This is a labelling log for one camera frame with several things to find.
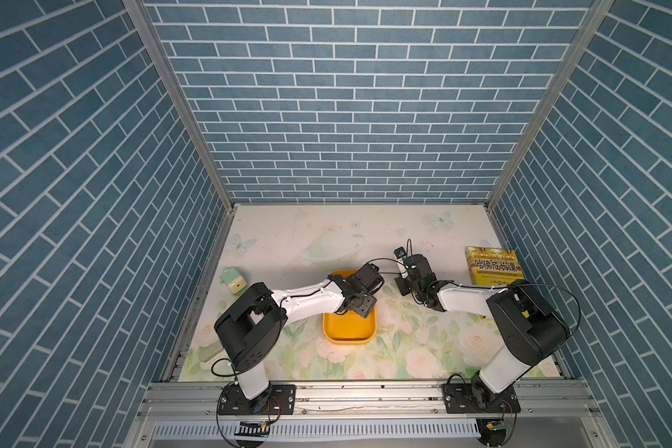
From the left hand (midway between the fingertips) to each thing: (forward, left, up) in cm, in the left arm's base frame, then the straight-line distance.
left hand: (367, 302), depth 89 cm
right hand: (+11, -14, 0) cm, 18 cm away
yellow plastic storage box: (-8, +6, -2) cm, 10 cm away
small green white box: (+7, +44, +2) cm, 45 cm away
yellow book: (+14, -46, 0) cm, 48 cm away
